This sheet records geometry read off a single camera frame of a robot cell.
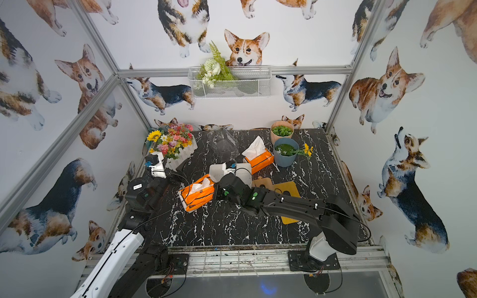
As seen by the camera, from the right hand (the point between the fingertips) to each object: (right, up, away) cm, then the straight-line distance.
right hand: (215, 178), depth 76 cm
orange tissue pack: (-7, -6, -2) cm, 9 cm away
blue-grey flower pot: (+33, +10, +26) cm, 44 cm away
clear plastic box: (-3, +16, +41) cm, 44 cm away
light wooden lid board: (+22, -5, +22) cm, 32 cm away
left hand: (-15, +10, -4) cm, 18 cm away
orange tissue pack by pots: (+18, +8, +22) cm, 30 cm away
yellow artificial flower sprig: (+42, +11, +16) cm, 46 cm away
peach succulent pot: (+32, +23, +30) cm, 49 cm away
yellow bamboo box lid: (+35, -8, +19) cm, 41 cm away
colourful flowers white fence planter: (-24, +15, +19) cm, 34 cm away
